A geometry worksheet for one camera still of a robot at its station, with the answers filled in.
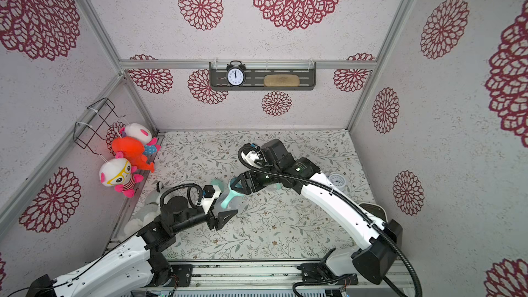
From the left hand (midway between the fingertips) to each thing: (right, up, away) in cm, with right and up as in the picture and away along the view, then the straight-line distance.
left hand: (231, 203), depth 74 cm
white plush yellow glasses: (-45, +10, +7) cm, 47 cm away
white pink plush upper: (-45, +28, +20) cm, 57 cm away
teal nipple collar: (+4, +8, -9) cm, 13 cm away
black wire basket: (-52, +29, +2) cm, 59 cm away
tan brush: (+19, +50, +16) cm, 56 cm away
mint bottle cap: (-11, +4, +25) cm, 28 cm away
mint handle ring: (+1, +5, -9) cm, 11 cm away
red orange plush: (-45, +20, +15) cm, 51 cm away
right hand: (+3, +9, -6) cm, 11 cm away
